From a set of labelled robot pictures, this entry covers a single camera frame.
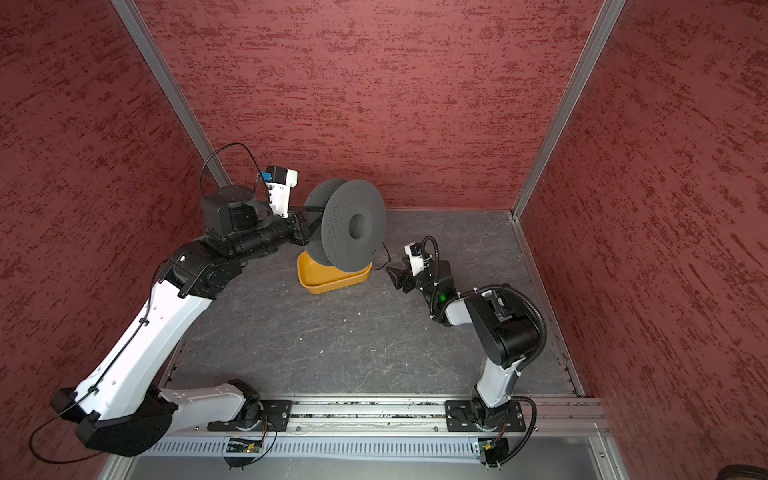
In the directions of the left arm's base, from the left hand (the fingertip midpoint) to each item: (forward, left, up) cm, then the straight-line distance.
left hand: (325, 218), depth 62 cm
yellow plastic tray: (+10, +10, -41) cm, 43 cm away
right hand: (+9, -15, -32) cm, 36 cm away
